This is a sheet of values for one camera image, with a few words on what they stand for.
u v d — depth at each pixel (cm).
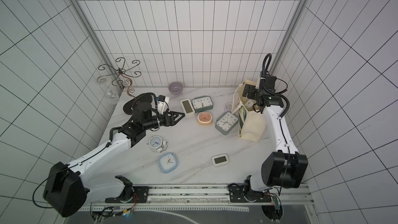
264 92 60
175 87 115
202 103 106
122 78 88
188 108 102
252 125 81
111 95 90
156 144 86
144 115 59
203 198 73
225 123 97
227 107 104
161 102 69
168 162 80
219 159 82
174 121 67
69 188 38
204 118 98
